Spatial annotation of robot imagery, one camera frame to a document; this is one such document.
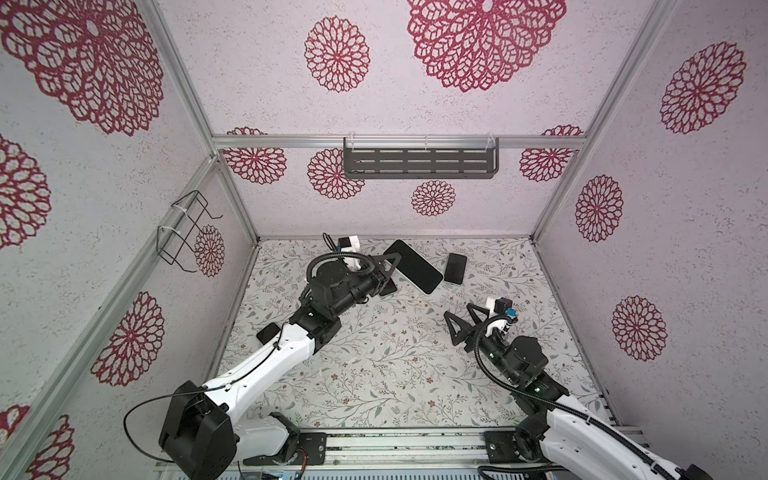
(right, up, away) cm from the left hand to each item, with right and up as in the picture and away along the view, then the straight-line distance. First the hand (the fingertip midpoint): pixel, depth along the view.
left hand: (400, 258), depth 69 cm
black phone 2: (+4, -3, +1) cm, 5 cm away
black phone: (-2, -9, +34) cm, 35 cm away
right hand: (+15, -12, +4) cm, 19 cm away
